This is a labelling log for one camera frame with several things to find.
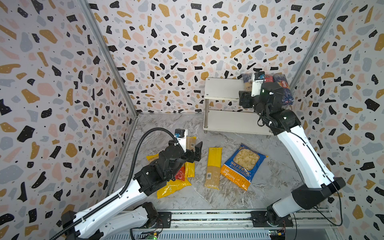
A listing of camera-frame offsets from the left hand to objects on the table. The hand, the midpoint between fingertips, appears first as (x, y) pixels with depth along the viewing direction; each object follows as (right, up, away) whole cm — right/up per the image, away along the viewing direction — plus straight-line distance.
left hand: (193, 139), depth 65 cm
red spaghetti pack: (-8, -21, +18) cm, 29 cm away
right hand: (+23, +23, 0) cm, 33 cm away
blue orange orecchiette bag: (+28, -18, +25) cm, 41 cm away
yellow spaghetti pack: (+11, -20, +25) cm, 34 cm away
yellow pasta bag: (-13, -27, +16) cm, 35 cm away
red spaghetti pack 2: (+44, +34, +25) cm, 61 cm away
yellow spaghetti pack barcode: (-3, -19, +22) cm, 29 cm away
